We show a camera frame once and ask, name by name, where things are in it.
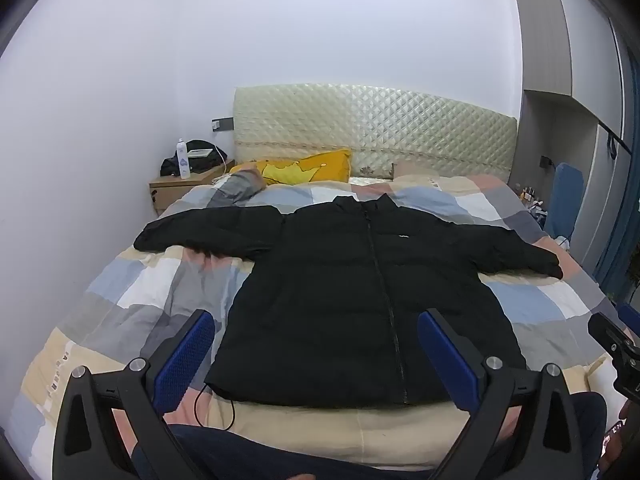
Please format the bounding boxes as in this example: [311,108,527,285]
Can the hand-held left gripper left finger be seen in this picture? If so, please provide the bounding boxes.
[52,309,216,480]

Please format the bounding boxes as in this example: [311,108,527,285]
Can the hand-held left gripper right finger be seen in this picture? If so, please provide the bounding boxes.
[417,308,586,480]

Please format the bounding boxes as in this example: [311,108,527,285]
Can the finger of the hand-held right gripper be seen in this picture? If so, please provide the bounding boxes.
[587,312,640,406]
[617,302,640,335]

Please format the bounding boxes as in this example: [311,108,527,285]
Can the black puffer jacket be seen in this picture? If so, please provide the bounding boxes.
[134,194,565,432]

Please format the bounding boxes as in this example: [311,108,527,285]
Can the checkered patchwork duvet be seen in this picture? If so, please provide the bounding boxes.
[10,172,623,461]

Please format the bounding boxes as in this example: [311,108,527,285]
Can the beige bed sheet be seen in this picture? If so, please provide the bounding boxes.
[170,392,521,471]

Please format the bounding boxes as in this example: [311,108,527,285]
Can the blue chair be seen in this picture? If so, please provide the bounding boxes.
[544,162,585,242]

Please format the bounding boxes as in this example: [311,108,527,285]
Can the small cosmetic bottles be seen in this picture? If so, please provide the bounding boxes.
[519,184,547,211]

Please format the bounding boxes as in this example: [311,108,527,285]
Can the wooden nightstand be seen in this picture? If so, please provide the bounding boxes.
[149,162,232,218]

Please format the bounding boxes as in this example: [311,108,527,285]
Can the checkered pillow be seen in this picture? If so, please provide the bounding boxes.
[214,167,267,207]

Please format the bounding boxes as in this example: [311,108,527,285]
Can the white spray bottle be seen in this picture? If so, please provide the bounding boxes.
[176,139,192,181]

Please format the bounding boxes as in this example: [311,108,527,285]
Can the black bag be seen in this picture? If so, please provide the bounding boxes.
[160,140,229,178]

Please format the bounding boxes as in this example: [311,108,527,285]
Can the floral pillow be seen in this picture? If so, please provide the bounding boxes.
[349,162,398,181]

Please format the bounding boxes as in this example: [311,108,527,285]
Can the yellow printed pillow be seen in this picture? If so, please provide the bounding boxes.
[229,148,353,186]

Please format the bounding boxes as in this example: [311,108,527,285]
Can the grey wardrobe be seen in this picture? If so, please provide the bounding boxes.
[510,0,640,281]

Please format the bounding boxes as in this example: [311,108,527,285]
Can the quilted cream headboard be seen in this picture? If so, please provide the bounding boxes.
[232,82,518,186]

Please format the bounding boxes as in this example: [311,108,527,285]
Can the white charging cable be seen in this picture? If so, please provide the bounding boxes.
[210,141,236,181]

